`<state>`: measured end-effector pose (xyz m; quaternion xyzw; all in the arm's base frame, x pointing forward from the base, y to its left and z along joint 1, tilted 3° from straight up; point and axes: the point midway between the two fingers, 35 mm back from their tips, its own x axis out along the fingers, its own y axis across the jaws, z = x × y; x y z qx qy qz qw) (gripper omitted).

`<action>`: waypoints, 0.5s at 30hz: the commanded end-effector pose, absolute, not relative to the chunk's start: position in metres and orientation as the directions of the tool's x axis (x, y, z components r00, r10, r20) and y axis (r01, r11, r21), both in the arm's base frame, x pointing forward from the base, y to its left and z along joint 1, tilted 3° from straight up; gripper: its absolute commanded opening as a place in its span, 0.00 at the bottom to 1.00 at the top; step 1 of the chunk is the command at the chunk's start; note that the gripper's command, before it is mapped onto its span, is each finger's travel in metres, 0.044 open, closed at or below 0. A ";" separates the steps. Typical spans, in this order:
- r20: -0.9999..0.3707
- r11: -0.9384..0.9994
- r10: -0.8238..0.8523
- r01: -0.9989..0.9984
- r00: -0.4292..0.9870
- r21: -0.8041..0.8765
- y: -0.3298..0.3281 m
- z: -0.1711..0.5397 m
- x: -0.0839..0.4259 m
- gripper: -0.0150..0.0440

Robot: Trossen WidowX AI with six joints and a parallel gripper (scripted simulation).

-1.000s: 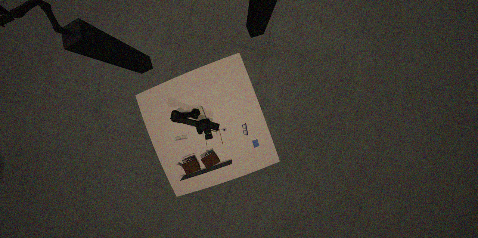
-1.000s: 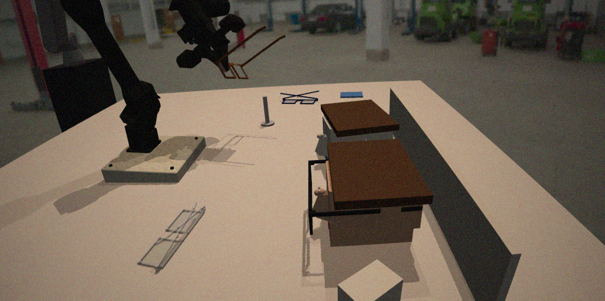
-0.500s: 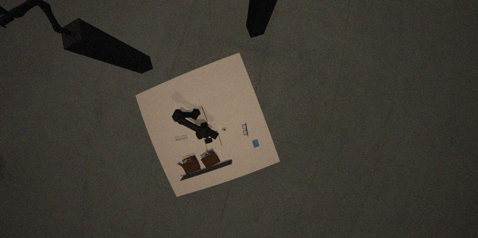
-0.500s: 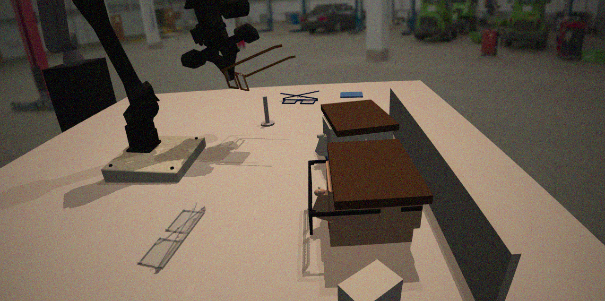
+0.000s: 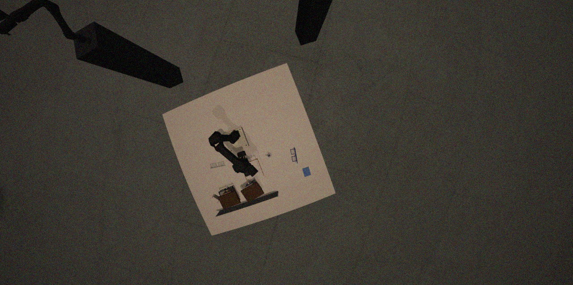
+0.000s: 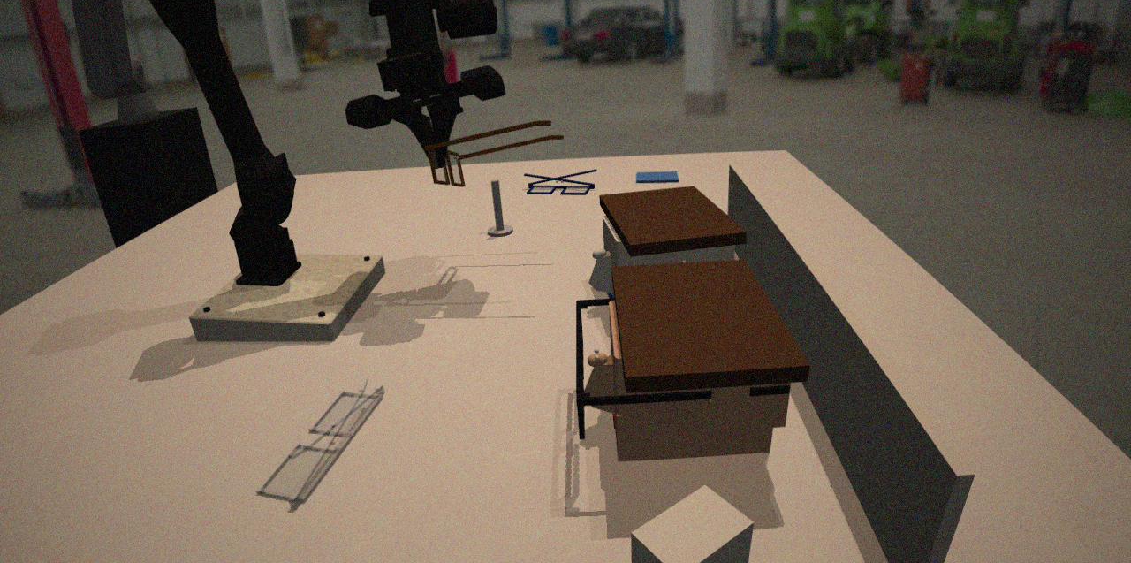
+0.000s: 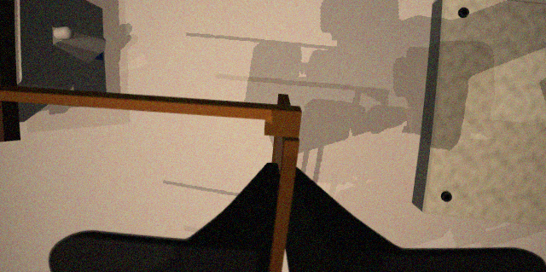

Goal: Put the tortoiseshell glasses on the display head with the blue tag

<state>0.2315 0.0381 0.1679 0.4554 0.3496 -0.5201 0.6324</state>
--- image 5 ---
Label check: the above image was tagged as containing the blue flat rectangular slab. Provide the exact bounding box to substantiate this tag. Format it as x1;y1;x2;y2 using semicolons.
302;167;311;177

